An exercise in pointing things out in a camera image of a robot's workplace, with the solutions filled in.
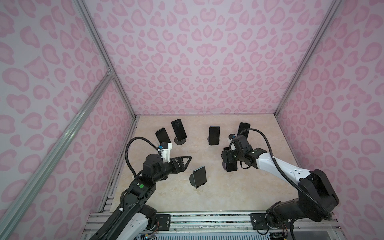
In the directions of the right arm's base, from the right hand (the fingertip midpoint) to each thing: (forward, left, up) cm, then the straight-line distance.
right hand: (229, 152), depth 88 cm
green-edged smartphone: (+19, -11, +2) cm, 22 cm away
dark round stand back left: (+12, +31, -8) cm, 35 cm away
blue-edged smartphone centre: (+13, +8, -1) cm, 16 cm away
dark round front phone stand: (-13, +22, -9) cm, 27 cm away
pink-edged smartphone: (-8, +2, +5) cm, 10 cm away
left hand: (-10, +23, +13) cm, 28 cm away
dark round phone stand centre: (+12, +12, -4) cm, 17 cm away
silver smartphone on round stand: (+17, +31, +1) cm, 35 cm away
